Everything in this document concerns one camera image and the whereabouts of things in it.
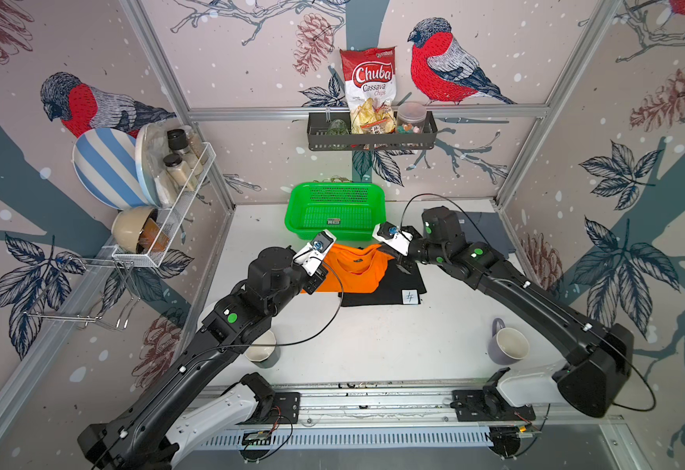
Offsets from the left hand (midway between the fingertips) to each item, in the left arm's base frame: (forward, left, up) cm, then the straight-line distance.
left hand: (324, 240), depth 65 cm
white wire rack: (+28, +39, 0) cm, 48 cm away
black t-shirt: (+6, -21, -35) cm, 41 cm away
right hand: (+6, -14, -7) cm, 17 cm away
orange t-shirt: (-2, -6, -10) cm, 12 cm away
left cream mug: (-15, +19, -33) cm, 41 cm away
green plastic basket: (+42, -5, -35) cm, 55 cm away
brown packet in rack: (-1, +39, +1) cm, 39 cm away
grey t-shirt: (+32, -59, -35) cm, 76 cm away
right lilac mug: (-13, -51, -33) cm, 62 cm away
